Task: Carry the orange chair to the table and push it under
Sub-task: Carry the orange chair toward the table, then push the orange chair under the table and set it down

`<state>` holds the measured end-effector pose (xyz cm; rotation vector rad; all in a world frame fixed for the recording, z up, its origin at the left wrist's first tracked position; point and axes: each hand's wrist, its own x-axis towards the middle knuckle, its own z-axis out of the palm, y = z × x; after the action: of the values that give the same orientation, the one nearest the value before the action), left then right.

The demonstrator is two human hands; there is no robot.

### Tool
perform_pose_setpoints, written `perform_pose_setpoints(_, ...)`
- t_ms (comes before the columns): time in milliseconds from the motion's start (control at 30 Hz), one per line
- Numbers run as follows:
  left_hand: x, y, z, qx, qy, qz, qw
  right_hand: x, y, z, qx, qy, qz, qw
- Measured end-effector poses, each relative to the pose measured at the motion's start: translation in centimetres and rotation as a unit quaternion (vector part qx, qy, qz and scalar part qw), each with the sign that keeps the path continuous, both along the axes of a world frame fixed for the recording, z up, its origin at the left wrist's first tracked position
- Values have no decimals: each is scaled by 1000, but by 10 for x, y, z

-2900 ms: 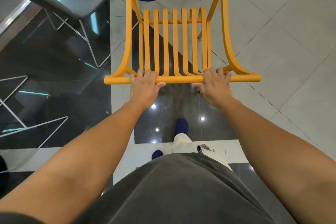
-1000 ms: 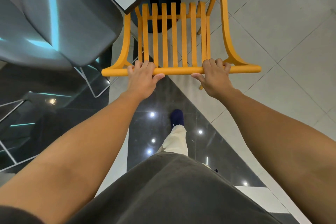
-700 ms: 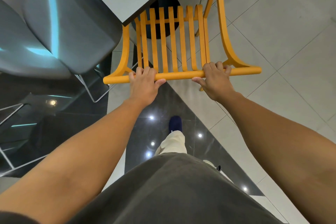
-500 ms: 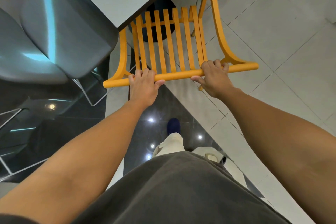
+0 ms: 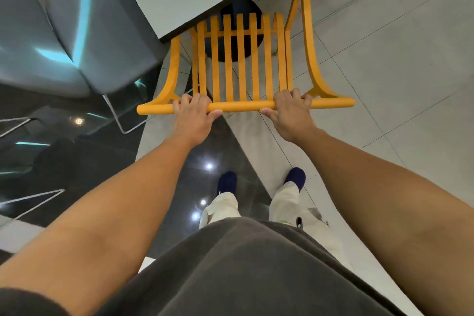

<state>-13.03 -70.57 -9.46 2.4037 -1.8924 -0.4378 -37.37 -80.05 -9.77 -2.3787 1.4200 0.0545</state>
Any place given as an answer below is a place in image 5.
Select person's right hand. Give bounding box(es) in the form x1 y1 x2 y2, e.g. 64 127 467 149
259 88 319 144

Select person's left hand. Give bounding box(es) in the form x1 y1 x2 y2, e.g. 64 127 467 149
172 92 224 146

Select yellow slatted chair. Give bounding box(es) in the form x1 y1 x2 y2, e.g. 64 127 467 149
136 0 356 116

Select person's right forearm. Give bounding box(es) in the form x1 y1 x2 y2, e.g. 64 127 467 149
302 130 474 316

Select person's left forearm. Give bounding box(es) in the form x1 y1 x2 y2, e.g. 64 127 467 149
0 138 197 316

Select person's right navy shoe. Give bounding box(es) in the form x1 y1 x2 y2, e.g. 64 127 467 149
284 167 307 192

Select person's navy shoe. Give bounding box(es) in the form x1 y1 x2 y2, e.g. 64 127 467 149
217 171 237 196
284 167 307 192

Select person's left navy shoe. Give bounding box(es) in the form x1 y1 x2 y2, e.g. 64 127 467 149
217 171 237 196

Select person's beige trousers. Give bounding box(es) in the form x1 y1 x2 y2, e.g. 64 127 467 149
199 182 353 272

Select person's dark gray shirt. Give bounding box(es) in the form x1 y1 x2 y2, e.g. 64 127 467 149
0 217 408 316

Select metal key clip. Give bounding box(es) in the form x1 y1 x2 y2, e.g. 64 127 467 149
296 208 328 230

